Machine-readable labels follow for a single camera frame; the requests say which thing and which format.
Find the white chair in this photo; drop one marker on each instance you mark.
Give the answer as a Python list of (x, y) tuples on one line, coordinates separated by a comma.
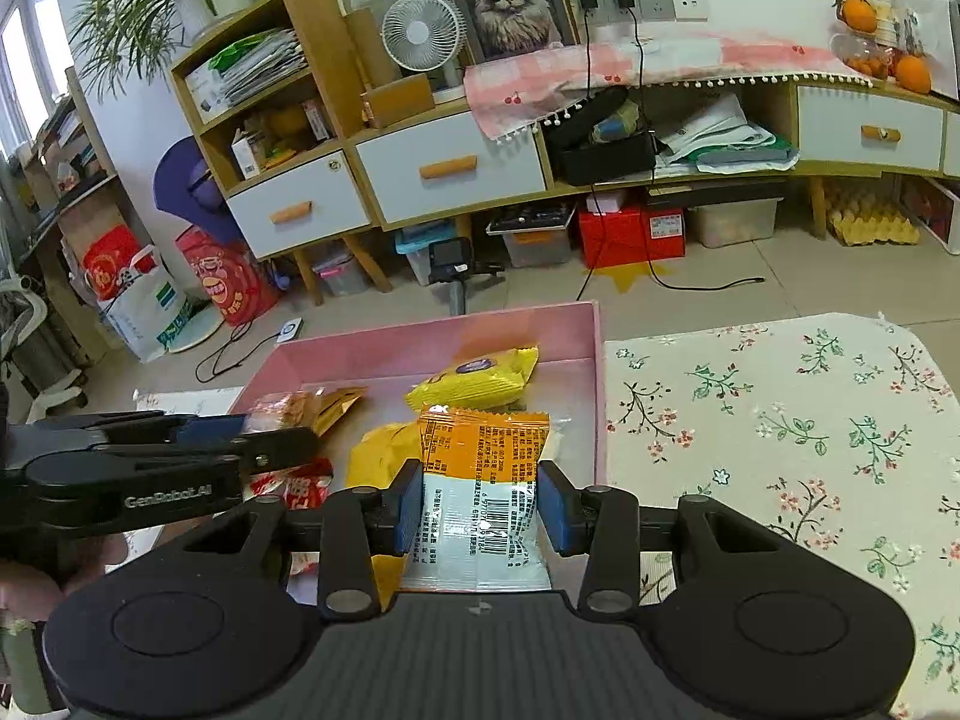
[(34, 345)]

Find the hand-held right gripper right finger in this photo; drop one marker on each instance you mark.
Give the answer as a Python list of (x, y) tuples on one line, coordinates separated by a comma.
[(555, 510)]

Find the framed cat picture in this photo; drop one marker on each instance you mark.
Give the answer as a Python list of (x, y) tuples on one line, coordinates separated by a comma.
[(510, 4)]

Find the person's left hand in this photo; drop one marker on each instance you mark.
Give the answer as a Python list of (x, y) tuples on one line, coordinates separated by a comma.
[(97, 559)]

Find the pink box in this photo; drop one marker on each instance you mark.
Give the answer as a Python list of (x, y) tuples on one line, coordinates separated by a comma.
[(337, 360)]

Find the white round plate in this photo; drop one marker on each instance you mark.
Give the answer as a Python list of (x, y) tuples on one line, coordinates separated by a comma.
[(193, 331)]

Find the large orange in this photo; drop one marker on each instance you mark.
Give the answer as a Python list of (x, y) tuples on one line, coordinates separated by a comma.
[(859, 13), (913, 73)]

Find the red and white snack packet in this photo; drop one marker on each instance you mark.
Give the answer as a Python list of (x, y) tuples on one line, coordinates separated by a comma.
[(300, 487)]

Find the side bookshelf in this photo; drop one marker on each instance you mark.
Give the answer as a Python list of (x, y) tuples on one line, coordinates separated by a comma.
[(67, 165)]

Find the brown cardboard box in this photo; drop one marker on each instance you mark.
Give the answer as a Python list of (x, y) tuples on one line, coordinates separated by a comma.
[(397, 101)]

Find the yellow toy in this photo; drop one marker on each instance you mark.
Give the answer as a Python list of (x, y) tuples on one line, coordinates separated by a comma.
[(281, 136)]

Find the black box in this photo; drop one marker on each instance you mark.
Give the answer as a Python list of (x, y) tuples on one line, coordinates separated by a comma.
[(600, 157)]

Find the clear orange snack packet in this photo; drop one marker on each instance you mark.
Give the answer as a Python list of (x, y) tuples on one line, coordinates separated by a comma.
[(300, 409)]

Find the small white floor device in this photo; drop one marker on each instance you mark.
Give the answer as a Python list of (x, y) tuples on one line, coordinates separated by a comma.
[(289, 331)]

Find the white desk fan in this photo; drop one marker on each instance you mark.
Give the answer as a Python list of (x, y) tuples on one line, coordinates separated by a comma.
[(424, 34)]

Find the small white box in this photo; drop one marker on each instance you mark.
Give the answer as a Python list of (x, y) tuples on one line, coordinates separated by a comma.
[(246, 156)]

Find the potted green plant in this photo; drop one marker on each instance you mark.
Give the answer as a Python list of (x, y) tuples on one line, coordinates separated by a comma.
[(142, 7)]

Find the floral tablecloth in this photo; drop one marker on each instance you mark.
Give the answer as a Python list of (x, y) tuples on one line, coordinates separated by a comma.
[(787, 427)]

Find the white wall socket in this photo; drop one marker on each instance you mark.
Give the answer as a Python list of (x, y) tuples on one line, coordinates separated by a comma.
[(691, 5), (655, 2)]

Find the red gift bag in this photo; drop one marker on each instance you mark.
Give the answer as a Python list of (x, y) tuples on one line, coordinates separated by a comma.
[(109, 266)]

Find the pile of folded bags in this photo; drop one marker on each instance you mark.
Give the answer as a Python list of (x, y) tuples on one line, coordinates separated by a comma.
[(720, 131)]

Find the red printed bag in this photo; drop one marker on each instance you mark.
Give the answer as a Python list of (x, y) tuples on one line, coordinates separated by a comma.
[(225, 281)]

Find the clear fruit bowl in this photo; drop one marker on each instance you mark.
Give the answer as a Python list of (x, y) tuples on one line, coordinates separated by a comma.
[(862, 56)]

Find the blue lid storage bin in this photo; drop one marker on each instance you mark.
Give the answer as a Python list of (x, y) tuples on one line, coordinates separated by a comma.
[(420, 251)]

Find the red cardboard box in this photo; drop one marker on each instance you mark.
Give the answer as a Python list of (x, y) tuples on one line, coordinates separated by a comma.
[(630, 236)]

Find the yellow blue label snack packet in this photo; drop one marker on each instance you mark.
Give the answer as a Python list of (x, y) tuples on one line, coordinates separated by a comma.
[(480, 379)]

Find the small clear storage bin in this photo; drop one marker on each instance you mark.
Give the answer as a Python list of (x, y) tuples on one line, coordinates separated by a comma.
[(341, 274)]

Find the wall socket with black plug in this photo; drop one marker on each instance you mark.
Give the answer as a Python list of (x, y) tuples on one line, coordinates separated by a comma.
[(586, 6), (621, 4)]

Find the wooden low cabinet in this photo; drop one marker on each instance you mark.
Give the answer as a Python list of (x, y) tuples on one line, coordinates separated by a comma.
[(675, 180)]

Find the pink cherry print cloth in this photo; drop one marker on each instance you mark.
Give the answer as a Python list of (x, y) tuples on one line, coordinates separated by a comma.
[(675, 60)]

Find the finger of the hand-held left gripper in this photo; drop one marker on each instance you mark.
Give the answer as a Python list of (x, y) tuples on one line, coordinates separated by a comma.
[(214, 430), (285, 450)]

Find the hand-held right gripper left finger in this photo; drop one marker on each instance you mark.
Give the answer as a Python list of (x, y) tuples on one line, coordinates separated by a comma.
[(407, 506)]

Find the clear bin with black lid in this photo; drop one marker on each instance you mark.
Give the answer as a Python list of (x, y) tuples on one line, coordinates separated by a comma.
[(532, 240)]

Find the stack of papers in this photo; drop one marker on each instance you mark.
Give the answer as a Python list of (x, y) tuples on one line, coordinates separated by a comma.
[(255, 67)]

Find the white red gift box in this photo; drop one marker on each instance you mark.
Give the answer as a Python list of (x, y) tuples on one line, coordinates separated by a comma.
[(937, 214)]

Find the orange and white snack packet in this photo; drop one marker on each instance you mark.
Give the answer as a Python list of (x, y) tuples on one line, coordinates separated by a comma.
[(480, 510)]

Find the black camera on stand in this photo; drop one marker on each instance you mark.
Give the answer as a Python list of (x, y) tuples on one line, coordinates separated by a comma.
[(454, 259)]

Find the wooden shelf cabinet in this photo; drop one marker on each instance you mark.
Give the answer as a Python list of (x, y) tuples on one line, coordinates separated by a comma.
[(315, 90)]

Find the yellow egg tray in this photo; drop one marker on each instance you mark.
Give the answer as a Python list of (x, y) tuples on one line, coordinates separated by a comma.
[(874, 221)]

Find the white green plastic bag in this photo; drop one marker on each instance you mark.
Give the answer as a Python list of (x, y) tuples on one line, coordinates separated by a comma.
[(146, 307)]

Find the mustard yellow snack packet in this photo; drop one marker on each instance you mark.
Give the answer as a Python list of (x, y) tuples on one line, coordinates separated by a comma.
[(379, 457)]

